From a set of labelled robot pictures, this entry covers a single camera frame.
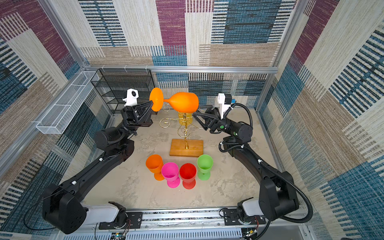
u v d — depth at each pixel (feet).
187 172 2.39
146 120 1.67
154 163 2.62
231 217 2.39
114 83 3.42
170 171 2.55
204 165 2.75
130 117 1.62
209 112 1.87
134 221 2.40
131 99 1.75
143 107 1.72
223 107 1.75
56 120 2.31
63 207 1.29
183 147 3.17
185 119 2.43
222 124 1.88
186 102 1.74
